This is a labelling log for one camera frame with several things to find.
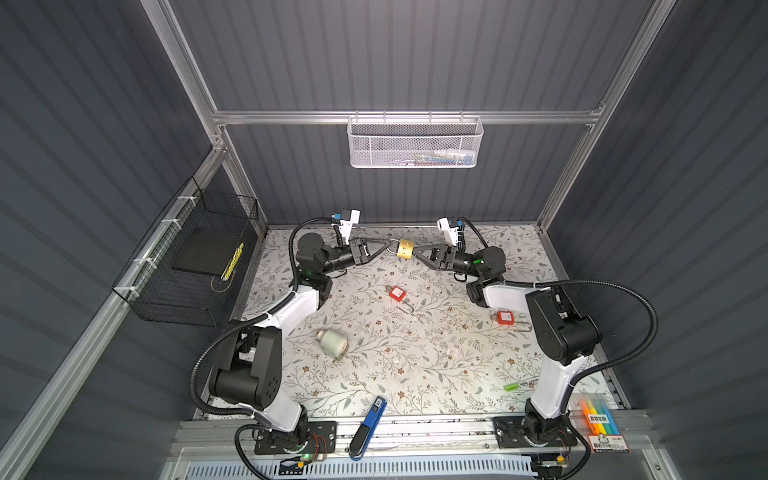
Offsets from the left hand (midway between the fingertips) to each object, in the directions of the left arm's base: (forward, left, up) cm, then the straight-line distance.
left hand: (391, 245), depth 73 cm
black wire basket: (-9, +54, -3) cm, 54 cm away
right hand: (-2, -6, -4) cm, 8 cm away
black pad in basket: (+3, +47, -3) cm, 47 cm away
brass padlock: (0, -3, -2) cm, 4 cm away
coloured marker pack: (-40, -50, -29) cm, 70 cm away
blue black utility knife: (-37, +9, -27) cm, 46 cm away
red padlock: (+5, -3, -30) cm, 30 cm away
